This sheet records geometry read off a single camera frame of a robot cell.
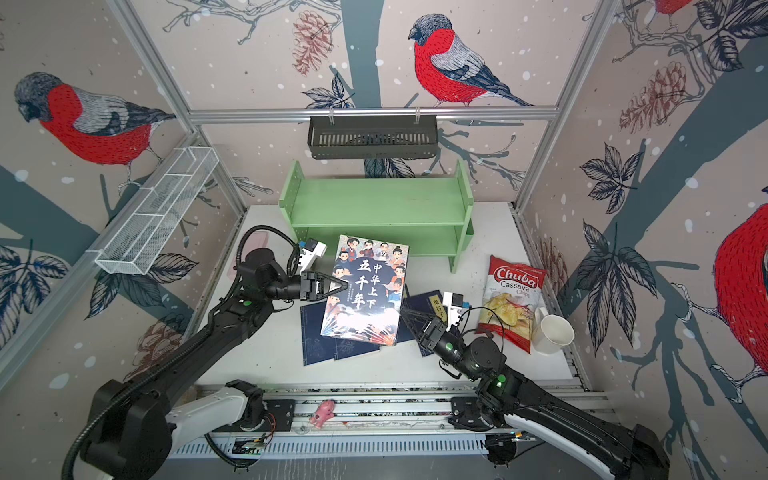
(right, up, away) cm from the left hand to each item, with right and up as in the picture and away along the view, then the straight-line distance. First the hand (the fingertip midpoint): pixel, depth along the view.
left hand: (342, 292), depth 66 cm
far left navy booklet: (-10, -20, +18) cm, 29 cm away
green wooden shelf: (+23, +18, +15) cm, 33 cm away
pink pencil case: (-39, +10, +41) cm, 58 cm away
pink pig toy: (-6, -32, +7) cm, 33 cm away
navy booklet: (-2, -20, +18) cm, 27 cm away
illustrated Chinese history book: (+6, -4, +1) cm, 8 cm away
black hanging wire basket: (+4, +48, +40) cm, 63 cm away
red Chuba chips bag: (+48, -6, +24) cm, 54 cm away
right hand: (+13, -7, 0) cm, 15 cm away
